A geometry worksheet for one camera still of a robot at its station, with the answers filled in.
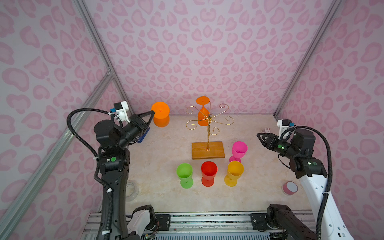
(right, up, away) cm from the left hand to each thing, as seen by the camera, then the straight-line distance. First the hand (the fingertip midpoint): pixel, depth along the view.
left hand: (155, 110), depth 59 cm
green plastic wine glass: (+10, -30, +20) cm, 38 cm away
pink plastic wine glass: (+40, -19, +26) cm, 51 cm away
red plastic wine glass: (+23, -28, +18) cm, 40 cm away
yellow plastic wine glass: (+37, -29, +21) cm, 51 cm away
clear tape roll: (-20, -42, +25) cm, 52 cm away
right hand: (+46, -10, +11) cm, 48 cm away
